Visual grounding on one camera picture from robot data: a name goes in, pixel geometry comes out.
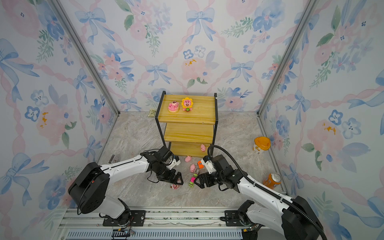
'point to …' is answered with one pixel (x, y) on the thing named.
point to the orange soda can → (272, 180)
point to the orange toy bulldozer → (200, 166)
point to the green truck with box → (195, 174)
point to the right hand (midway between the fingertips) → (200, 178)
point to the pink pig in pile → (192, 168)
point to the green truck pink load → (191, 184)
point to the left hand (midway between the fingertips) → (177, 181)
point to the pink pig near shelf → (188, 159)
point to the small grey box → (111, 158)
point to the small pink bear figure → (174, 186)
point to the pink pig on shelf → (203, 148)
